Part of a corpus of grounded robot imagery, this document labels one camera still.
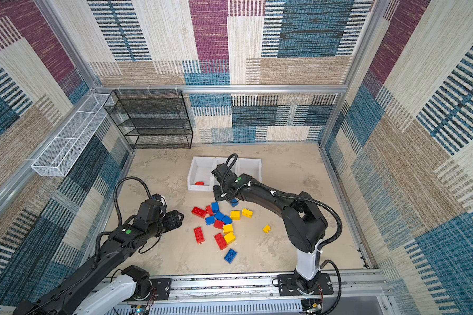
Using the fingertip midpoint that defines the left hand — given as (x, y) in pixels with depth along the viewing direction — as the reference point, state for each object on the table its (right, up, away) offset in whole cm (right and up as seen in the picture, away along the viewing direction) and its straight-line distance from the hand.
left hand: (179, 215), depth 81 cm
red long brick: (+6, -1, +10) cm, 12 cm away
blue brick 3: (+16, -3, +10) cm, 19 cm away
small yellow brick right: (+37, -8, +6) cm, 38 cm away
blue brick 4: (+11, -5, +9) cm, 15 cm away
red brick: (+16, -6, +8) cm, 19 cm away
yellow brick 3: (+20, -7, +5) cm, 21 cm away
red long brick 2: (+17, -11, +2) cm, 21 cm away
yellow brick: (+28, -1, +10) cm, 30 cm away
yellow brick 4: (+21, -10, +3) cm, 23 cm away
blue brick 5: (+19, -4, +8) cm, 21 cm away
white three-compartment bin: (+3, +15, +29) cm, 33 cm away
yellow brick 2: (+23, -2, +10) cm, 25 cm away
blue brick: (+22, +3, +8) cm, 24 cm away
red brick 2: (+11, 0, +10) cm, 15 cm away
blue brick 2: (+13, +1, +11) cm, 18 cm away
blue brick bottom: (+21, -17, 0) cm, 27 cm away
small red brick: (+5, +11, +21) cm, 24 cm away
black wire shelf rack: (-24, +46, +29) cm, 59 cm away
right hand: (+17, +7, +7) cm, 20 cm away
